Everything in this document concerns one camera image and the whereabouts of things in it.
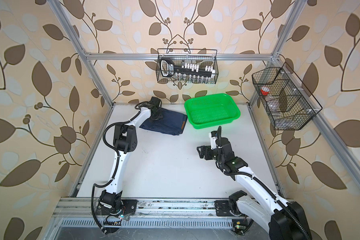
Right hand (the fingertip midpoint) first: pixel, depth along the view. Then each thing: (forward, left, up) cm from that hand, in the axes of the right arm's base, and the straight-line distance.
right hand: (204, 149), depth 82 cm
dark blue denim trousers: (+27, +20, -9) cm, 35 cm away
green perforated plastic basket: (+39, -5, -11) cm, 41 cm away
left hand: (+34, +28, -8) cm, 45 cm away
